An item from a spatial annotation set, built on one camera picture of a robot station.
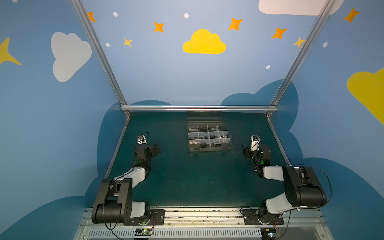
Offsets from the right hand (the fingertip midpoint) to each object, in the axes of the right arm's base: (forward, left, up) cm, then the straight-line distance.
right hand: (252, 143), depth 95 cm
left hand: (-6, +63, +3) cm, 64 cm away
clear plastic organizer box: (+11, +29, -3) cm, 31 cm away
